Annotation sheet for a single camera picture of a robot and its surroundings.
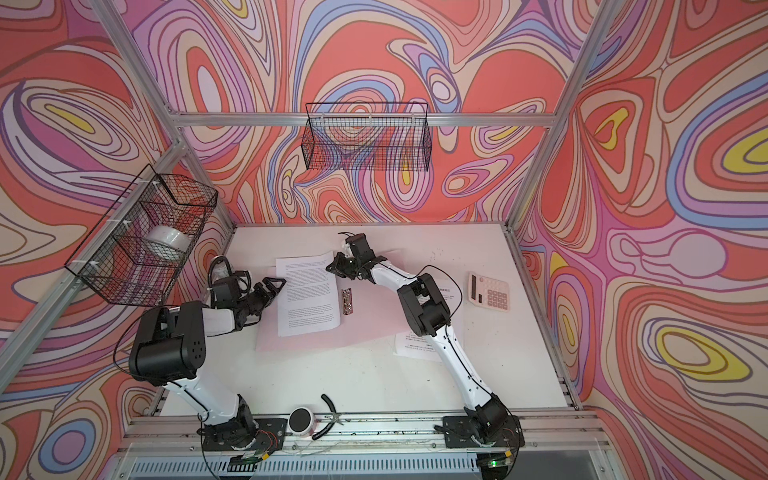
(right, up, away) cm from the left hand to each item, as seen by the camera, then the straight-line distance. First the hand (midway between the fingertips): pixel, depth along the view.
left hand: (283, 285), depth 97 cm
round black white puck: (+13, -31, -25) cm, 42 cm away
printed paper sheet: (+8, -4, -1) cm, 9 cm away
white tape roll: (-20, +13, -24) cm, 34 cm away
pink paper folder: (+30, -9, -8) cm, 32 cm away
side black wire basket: (-24, +13, -28) cm, 39 cm away
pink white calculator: (+68, -3, +1) cm, 68 cm away
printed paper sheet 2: (+43, -17, -8) cm, 47 cm away
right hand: (+14, +4, +8) cm, 16 cm away
